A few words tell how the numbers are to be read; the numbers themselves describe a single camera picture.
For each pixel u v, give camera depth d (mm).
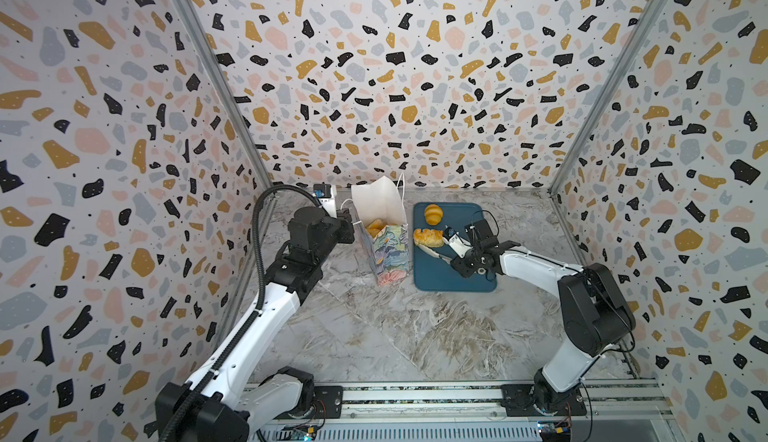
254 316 458
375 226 965
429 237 1028
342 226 661
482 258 703
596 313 475
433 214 1094
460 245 858
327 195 627
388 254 858
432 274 966
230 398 391
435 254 971
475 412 732
